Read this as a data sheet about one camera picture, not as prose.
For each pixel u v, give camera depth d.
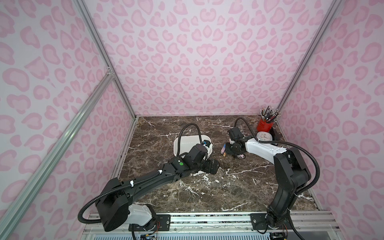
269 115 1.01
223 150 0.95
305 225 0.73
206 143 0.70
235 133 0.77
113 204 0.40
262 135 1.04
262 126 1.03
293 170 0.48
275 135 1.03
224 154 0.96
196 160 0.60
